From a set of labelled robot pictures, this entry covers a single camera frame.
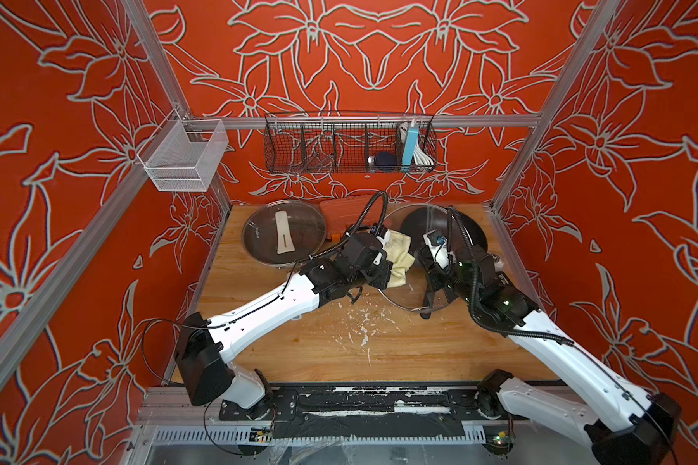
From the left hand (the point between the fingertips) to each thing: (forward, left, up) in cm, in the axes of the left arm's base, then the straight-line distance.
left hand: (390, 262), depth 73 cm
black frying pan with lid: (+27, -12, -12) cm, 32 cm away
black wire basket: (+45, +14, +7) cm, 47 cm away
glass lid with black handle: (+2, -9, -21) cm, 23 cm away
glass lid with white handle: (+17, +34, -10) cm, 40 cm away
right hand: (+2, -8, +1) cm, 8 cm away
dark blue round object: (+39, +1, +4) cm, 39 cm away
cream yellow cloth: (+2, -1, +3) cm, 4 cm away
